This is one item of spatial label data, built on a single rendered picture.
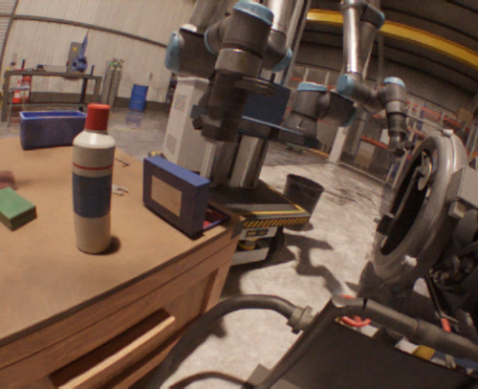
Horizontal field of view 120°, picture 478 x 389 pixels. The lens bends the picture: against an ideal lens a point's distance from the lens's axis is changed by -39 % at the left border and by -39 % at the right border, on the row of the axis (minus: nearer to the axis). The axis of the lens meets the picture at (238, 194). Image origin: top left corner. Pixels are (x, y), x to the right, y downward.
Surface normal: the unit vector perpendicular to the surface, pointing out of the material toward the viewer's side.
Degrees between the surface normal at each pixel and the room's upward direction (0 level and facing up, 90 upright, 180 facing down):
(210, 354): 0
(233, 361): 0
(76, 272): 0
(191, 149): 90
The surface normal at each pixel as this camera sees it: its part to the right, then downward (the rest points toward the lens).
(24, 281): 0.26, -0.90
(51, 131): 0.81, 0.40
